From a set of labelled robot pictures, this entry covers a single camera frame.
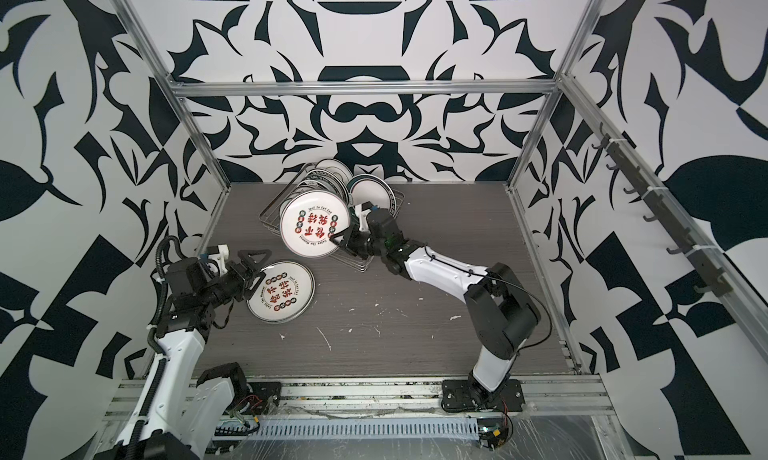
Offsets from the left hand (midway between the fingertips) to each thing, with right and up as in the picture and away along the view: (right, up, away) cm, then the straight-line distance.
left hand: (267, 258), depth 77 cm
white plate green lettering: (+10, +22, +22) cm, 33 cm away
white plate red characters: (+9, +10, +6) cm, 15 cm away
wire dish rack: (-8, +9, +25) cm, 28 cm away
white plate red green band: (+26, +19, +22) cm, 39 cm away
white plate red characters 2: (+1, -13, +12) cm, 18 cm away
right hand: (+16, +5, +2) cm, 17 cm away
